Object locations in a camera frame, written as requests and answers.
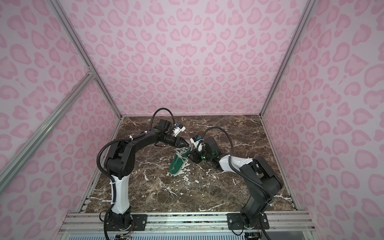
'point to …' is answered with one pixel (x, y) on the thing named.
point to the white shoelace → (179, 151)
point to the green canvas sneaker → (177, 162)
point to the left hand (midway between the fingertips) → (187, 142)
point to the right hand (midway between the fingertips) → (189, 152)
